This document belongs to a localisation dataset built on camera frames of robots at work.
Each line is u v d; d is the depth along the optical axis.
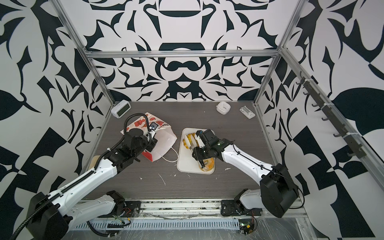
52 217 0.38
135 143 0.59
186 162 0.91
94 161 0.85
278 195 0.42
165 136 0.94
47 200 0.41
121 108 1.08
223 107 1.14
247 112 1.12
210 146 0.64
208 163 0.85
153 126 0.67
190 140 0.91
